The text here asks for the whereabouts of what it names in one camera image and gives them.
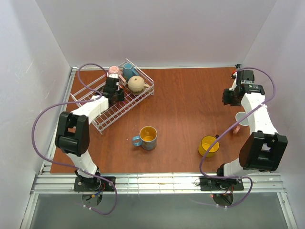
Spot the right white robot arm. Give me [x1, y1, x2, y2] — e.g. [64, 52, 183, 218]
[217, 68, 288, 177]

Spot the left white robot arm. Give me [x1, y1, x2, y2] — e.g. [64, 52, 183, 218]
[55, 73, 124, 186]

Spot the white wire dish rack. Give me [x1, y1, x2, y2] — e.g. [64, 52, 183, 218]
[70, 58, 154, 134]

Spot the aluminium frame rail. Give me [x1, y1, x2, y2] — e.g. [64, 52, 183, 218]
[22, 67, 297, 229]

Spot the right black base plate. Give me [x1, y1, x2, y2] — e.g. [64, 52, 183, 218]
[194, 176, 244, 191]

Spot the light pink faceted mug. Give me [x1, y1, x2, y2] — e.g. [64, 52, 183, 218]
[108, 66, 126, 85]

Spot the blue mug with yellow inside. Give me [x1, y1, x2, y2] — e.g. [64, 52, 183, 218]
[132, 126, 158, 151]

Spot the salmon pink dotted mug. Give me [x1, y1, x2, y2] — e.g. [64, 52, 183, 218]
[232, 111, 251, 135]

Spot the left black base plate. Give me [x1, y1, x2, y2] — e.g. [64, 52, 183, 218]
[73, 177, 116, 192]

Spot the beige round mug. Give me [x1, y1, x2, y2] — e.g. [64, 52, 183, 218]
[128, 76, 150, 95]

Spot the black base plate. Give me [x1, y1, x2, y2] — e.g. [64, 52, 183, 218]
[194, 176, 244, 191]
[73, 177, 116, 192]

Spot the teal dotted mug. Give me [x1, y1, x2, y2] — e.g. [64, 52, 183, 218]
[122, 62, 139, 81]

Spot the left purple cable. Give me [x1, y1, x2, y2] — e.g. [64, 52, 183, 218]
[31, 62, 119, 215]

